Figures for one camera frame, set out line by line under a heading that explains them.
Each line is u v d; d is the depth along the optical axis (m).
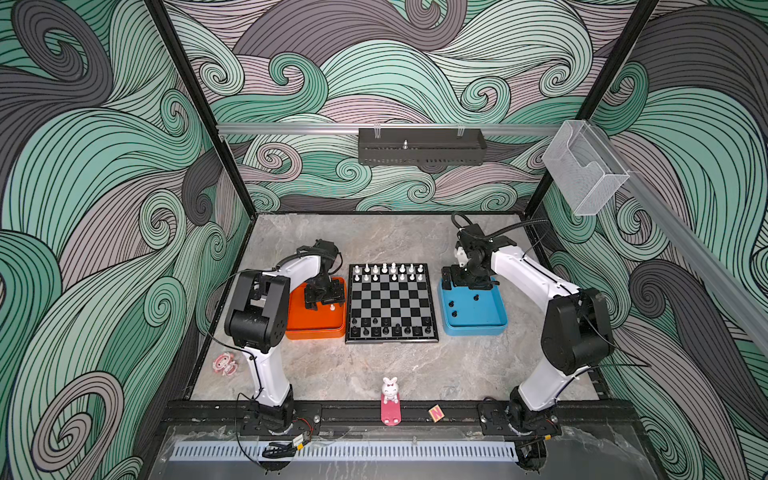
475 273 0.75
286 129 1.82
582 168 0.80
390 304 0.92
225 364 0.79
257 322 0.50
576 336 0.46
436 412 0.73
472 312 0.93
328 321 0.89
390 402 0.73
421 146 0.96
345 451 0.70
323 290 0.76
